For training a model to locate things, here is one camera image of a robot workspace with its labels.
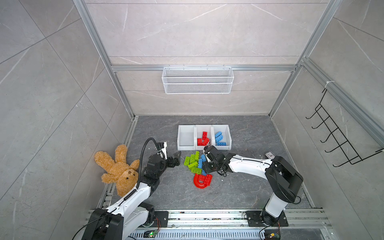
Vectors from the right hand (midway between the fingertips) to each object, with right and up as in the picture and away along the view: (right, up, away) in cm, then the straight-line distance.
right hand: (205, 165), depth 90 cm
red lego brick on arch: (+1, -6, -7) cm, 9 cm away
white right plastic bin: (+17, +17, +14) cm, 27 cm away
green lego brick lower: (-6, -2, -2) cm, 6 cm away
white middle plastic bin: (-4, +21, +17) cm, 28 cm away
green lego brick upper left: (-12, +2, +3) cm, 12 cm away
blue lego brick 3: (-3, +2, -1) cm, 3 cm away
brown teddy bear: (-44, -3, -12) cm, 45 cm away
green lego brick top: (-5, +5, +4) cm, 8 cm away
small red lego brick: (-3, +13, +11) cm, 17 cm away
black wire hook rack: (+58, +17, -27) cm, 66 cm away
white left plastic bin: (-13, +15, +14) cm, 24 cm away
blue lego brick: (+12, +13, +10) cm, 20 cm away
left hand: (-19, +11, -6) cm, 23 cm away
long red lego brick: (+1, +18, +16) cm, 24 cm away
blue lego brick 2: (+11, +17, +13) cm, 24 cm away
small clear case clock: (+43, +5, +5) cm, 43 cm away
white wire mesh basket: (-6, +56, +10) cm, 57 cm away
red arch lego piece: (-2, -8, -5) cm, 10 cm away
